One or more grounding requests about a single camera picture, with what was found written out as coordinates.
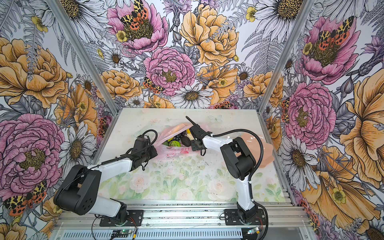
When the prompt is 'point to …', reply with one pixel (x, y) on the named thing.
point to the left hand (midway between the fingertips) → (155, 154)
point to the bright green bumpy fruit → (174, 143)
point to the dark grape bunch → (178, 137)
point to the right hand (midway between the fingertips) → (197, 148)
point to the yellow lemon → (188, 131)
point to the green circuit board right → (253, 230)
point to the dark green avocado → (186, 141)
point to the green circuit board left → (122, 231)
